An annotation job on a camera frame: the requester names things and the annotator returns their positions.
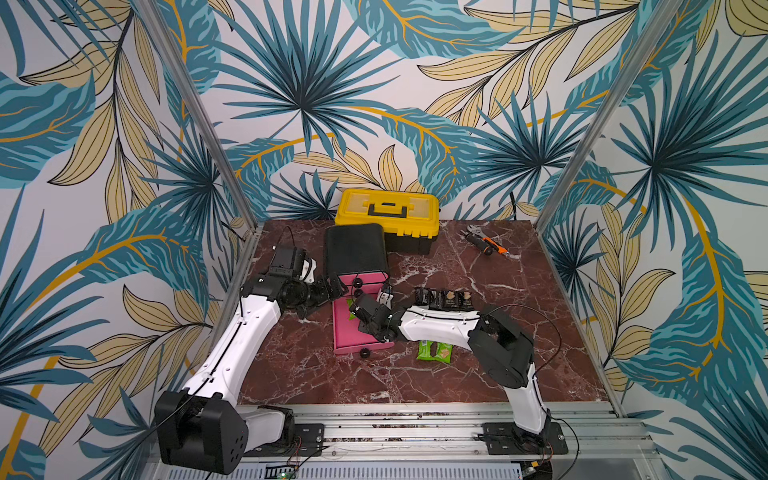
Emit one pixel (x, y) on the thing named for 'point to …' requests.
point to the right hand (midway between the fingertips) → (365, 321)
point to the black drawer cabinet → (354, 249)
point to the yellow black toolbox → (410, 219)
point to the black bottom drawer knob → (365, 352)
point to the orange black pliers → (498, 248)
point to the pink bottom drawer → (347, 336)
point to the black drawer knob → (358, 282)
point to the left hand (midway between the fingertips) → (335, 300)
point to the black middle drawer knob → (358, 293)
